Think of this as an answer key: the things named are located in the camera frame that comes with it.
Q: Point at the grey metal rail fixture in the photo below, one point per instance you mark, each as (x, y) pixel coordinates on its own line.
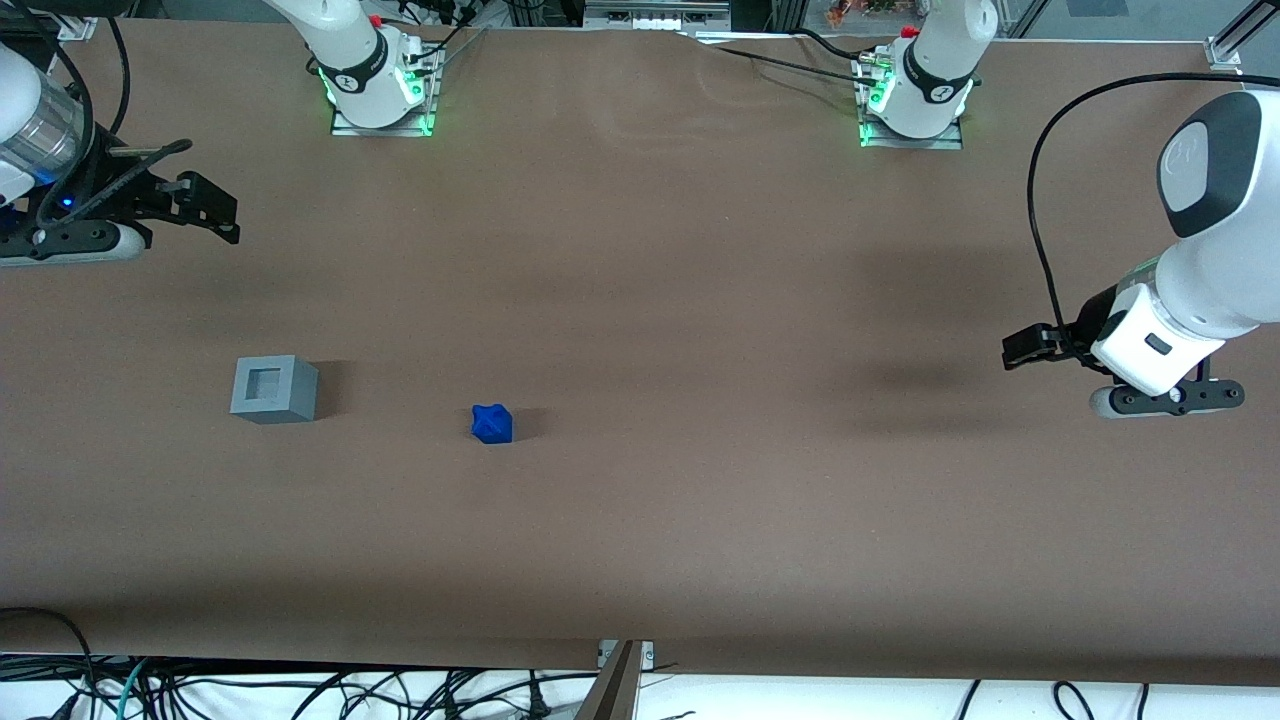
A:
(655, 15)

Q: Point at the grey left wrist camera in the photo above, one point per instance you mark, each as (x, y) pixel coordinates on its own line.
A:
(1150, 400)

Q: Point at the blue plastic part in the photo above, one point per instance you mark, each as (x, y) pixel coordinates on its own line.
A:
(492, 425)

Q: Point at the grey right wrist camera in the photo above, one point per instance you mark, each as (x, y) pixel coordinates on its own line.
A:
(90, 246)

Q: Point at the gray square base block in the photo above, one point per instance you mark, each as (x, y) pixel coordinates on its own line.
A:
(290, 395)

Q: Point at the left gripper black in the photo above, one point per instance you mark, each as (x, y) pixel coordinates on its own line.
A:
(1088, 322)

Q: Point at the grey slanted metal beam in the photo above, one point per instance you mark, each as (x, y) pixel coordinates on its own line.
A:
(615, 690)

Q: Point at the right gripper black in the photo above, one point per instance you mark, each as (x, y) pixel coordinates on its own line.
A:
(112, 190)

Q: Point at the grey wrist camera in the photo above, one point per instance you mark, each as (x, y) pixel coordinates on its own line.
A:
(1150, 400)
(90, 246)

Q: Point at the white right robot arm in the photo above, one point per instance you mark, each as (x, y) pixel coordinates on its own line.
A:
(350, 60)

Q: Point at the aluminium frame profile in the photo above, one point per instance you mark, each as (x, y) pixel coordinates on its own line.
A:
(1250, 20)

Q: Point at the small metal table bracket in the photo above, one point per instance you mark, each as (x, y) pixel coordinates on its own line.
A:
(648, 653)

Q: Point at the brown table cover sheet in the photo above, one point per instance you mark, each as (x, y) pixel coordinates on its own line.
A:
(650, 300)

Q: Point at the metal table corner bracket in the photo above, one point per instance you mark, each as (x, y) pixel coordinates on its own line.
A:
(1225, 55)

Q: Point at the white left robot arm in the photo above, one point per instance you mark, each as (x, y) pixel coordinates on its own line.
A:
(1220, 270)

